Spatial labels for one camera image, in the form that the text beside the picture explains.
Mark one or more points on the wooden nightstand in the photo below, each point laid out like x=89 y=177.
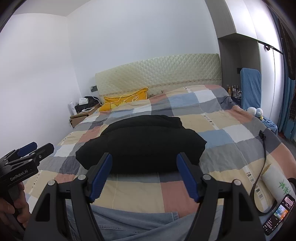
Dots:
x=78 y=118

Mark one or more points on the black puffer jacket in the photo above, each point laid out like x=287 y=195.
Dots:
x=143 y=144

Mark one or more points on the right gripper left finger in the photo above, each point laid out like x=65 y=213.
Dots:
x=63 y=207

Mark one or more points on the cream quilted headboard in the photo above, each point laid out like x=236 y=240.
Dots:
x=160 y=74

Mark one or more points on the black clothes on nightstand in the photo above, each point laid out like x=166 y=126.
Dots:
x=92 y=102

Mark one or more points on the smartphone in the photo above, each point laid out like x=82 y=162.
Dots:
x=278 y=216

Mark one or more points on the white tissue box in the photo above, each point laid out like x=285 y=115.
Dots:
x=83 y=101

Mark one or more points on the white plush toy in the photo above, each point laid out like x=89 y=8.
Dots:
x=257 y=112

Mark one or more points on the blue jeans legs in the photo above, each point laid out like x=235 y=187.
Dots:
x=123 y=225

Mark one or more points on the white bottle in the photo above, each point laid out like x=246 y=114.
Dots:
x=72 y=107

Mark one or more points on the wall socket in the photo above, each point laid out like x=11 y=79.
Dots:
x=93 y=88

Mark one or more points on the yellow pillow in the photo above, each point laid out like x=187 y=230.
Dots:
x=114 y=102

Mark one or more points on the bottles on side table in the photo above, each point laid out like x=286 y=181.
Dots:
x=234 y=91

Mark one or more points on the white paper roll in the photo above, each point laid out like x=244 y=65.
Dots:
x=276 y=182

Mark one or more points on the left hand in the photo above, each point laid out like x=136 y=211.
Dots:
x=20 y=205

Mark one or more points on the blue curtain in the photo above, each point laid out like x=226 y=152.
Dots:
x=287 y=113

